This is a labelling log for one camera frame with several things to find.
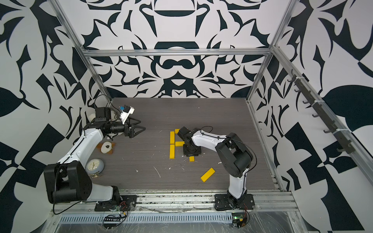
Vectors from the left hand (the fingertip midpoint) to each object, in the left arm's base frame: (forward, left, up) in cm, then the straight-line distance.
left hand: (140, 123), depth 81 cm
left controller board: (-42, +14, -24) cm, 50 cm away
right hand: (-9, -27, -20) cm, 35 cm away
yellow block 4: (-14, -28, -19) cm, 36 cm away
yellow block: (+1, -16, -19) cm, 25 cm away
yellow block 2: (+7, -19, -20) cm, 28 cm away
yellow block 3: (-8, -16, -20) cm, 27 cm away
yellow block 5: (-23, -37, -19) cm, 47 cm away
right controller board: (-44, -49, -20) cm, 69 cm away
